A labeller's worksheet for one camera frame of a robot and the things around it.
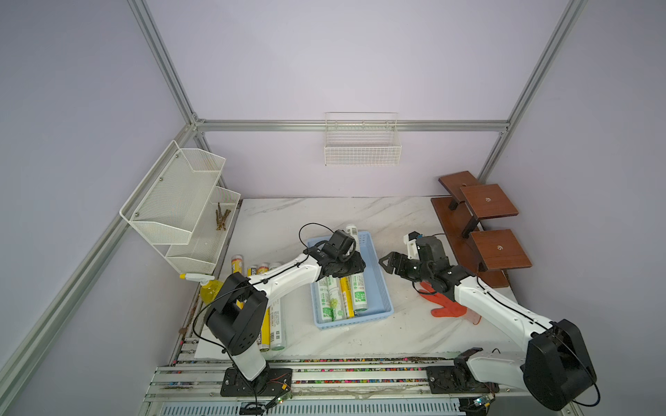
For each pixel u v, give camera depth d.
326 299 0.86
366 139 0.96
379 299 0.90
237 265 0.96
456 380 0.66
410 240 0.79
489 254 0.84
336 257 0.68
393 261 0.75
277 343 0.78
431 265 0.64
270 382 0.73
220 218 0.96
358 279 0.81
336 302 0.85
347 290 0.88
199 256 0.90
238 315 0.45
